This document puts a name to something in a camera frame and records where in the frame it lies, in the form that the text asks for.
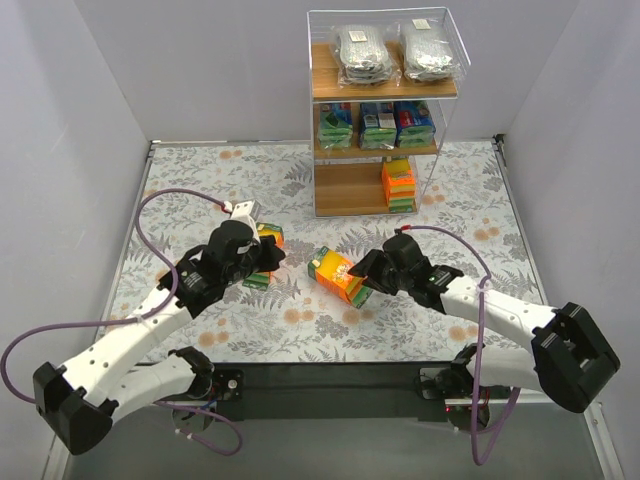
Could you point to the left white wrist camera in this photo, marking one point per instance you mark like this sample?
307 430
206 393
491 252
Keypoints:
244 210

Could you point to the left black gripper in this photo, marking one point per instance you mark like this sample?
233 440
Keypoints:
265 255

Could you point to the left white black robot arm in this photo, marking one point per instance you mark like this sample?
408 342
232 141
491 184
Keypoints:
85 396

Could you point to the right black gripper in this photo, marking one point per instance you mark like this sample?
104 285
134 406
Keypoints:
379 273

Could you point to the floral patterned table mat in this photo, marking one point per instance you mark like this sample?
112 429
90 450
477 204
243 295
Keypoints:
465 219

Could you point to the white wire wooden shelf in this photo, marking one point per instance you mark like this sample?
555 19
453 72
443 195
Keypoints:
348 181

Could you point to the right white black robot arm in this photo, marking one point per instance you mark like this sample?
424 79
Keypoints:
561 351

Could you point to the orange yellow sponge box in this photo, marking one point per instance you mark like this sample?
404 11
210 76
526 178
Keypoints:
399 184
331 270

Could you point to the silver steel wool pack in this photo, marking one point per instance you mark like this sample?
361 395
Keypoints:
426 51
362 56

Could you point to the blue green sponge pack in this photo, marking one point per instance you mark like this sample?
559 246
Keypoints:
414 124
335 126
377 129

